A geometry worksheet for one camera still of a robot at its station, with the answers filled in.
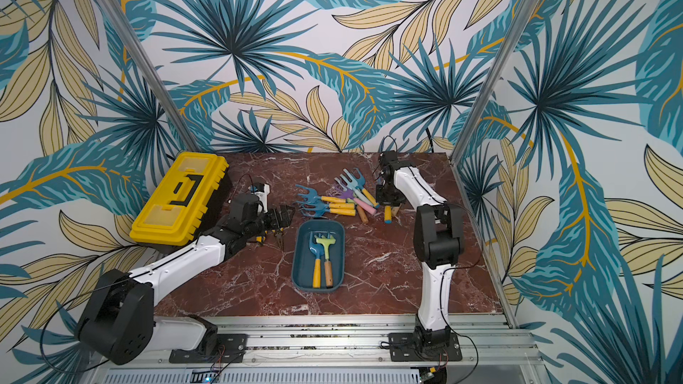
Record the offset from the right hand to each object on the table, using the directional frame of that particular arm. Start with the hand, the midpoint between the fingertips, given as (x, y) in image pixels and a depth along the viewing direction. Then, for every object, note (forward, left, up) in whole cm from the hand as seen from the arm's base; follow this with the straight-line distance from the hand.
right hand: (389, 201), depth 98 cm
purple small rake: (+5, +14, -4) cm, 16 cm away
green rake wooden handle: (-21, +23, -5) cm, 31 cm away
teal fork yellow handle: (+12, +9, -5) cm, 16 cm away
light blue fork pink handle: (+12, +13, -5) cm, 19 cm away
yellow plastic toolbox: (-10, +69, +11) cm, 70 cm away
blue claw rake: (-1, +18, -5) cm, 19 cm away
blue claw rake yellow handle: (+6, +28, -4) cm, 29 cm away
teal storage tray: (-19, +31, -5) cm, 37 cm away
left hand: (-8, +36, +7) cm, 38 cm away
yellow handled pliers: (-10, +40, -6) cm, 42 cm away
